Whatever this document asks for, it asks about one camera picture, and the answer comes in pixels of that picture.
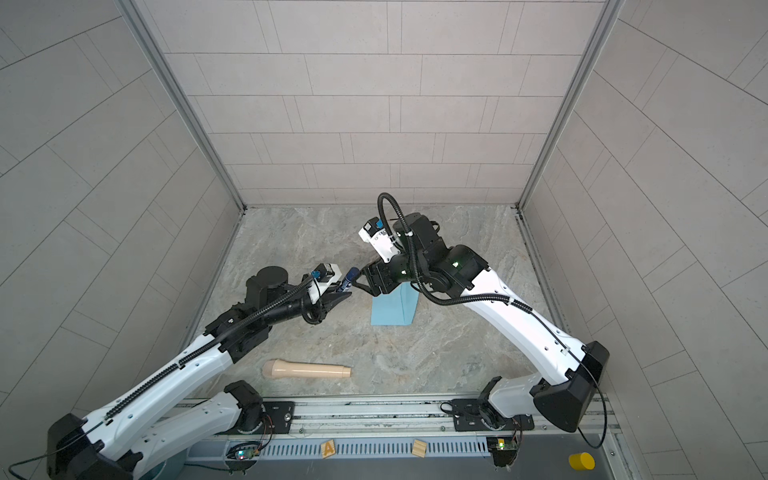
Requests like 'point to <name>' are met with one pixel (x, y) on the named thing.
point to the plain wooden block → (419, 448)
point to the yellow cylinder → (581, 461)
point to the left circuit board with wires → (247, 449)
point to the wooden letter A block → (328, 449)
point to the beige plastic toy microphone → (279, 369)
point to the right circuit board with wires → (503, 449)
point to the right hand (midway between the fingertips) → (361, 277)
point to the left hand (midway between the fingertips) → (352, 287)
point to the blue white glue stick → (352, 274)
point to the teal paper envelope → (397, 308)
